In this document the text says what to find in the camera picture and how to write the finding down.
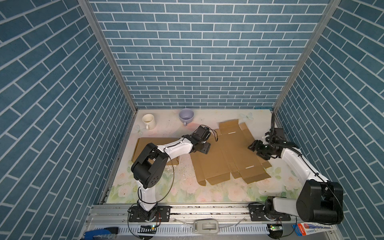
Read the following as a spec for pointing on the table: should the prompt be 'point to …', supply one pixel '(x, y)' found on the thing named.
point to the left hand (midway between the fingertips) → (205, 146)
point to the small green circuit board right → (276, 227)
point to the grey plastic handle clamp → (206, 226)
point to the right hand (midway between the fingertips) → (251, 147)
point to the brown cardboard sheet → (229, 153)
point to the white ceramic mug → (149, 119)
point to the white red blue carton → (304, 228)
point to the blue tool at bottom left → (108, 233)
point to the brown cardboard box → (142, 142)
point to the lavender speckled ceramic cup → (186, 115)
